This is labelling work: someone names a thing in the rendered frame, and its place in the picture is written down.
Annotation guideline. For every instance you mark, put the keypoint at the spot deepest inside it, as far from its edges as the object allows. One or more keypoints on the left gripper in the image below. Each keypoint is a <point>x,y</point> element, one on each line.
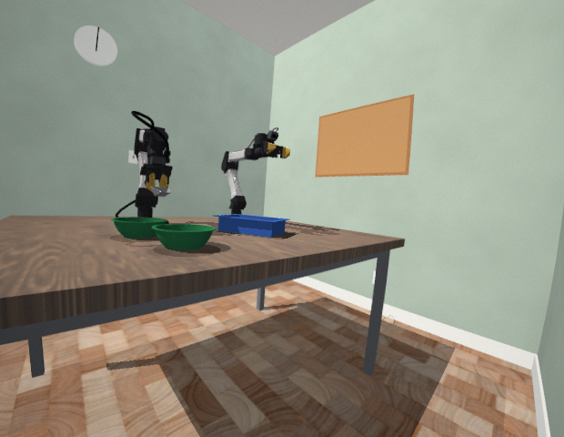
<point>268,147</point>

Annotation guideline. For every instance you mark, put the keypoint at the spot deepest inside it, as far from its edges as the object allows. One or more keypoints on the green bowl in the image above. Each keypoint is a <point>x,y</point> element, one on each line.
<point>183,236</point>
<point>136,227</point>

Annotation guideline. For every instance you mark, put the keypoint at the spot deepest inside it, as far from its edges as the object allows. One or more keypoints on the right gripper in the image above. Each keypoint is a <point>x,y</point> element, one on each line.
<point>162,174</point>

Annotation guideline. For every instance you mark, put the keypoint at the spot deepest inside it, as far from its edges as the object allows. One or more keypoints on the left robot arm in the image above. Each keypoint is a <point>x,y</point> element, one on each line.
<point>238,200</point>

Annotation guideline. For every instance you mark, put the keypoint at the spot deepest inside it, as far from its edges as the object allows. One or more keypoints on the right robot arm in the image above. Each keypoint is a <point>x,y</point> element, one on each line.
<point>145,199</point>

